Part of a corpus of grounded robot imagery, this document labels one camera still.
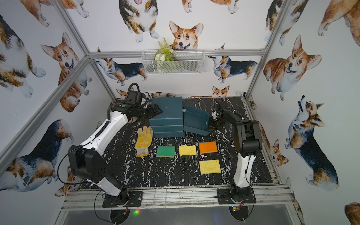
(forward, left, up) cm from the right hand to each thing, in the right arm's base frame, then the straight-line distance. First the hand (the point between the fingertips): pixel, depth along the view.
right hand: (207, 126), depth 97 cm
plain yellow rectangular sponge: (-26, 0, -4) cm, 27 cm away
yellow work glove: (-6, +44, -4) cm, 44 cm away
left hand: (-1, +29, +18) cm, 35 cm away
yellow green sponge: (-16, +14, -4) cm, 21 cm away
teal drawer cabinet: (-6, +24, +12) cm, 27 cm away
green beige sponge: (-16, +28, -5) cm, 32 cm away
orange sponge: (-13, 0, -5) cm, 14 cm away
